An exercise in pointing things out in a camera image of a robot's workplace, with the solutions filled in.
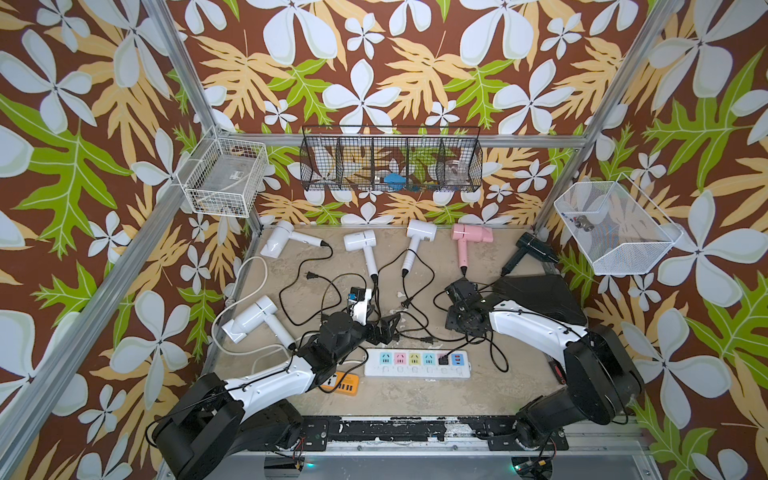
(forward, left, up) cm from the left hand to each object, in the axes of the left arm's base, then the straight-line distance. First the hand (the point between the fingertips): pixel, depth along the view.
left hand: (388, 308), depth 80 cm
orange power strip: (-17, +10, -13) cm, 23 cm away
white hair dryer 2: (+38, -11, -9) cm, 41 cm away
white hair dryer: (+34, +9, -11) cm, 37 cm away
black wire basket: (+46, +1, +16) cm, 49 cm away
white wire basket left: (+33, +49, +19) cm, 62 cm away
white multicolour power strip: (-11, -4, -13) cm, 17 cm away
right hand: (+2, -20, -12) cm, 23 cm away
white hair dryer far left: (+37, +42, -11) cm, 57 cm away
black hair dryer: (+33, -52, -9) cm, 62 cm away
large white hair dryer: (+2, +42, -11) cm, 43 cm away
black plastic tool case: (+10, -50, -8) cm, 52 cm away
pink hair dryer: (+37, -29, -10) cm, 48 cm away
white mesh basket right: (+17, -64, +13) cm, 67 cm away
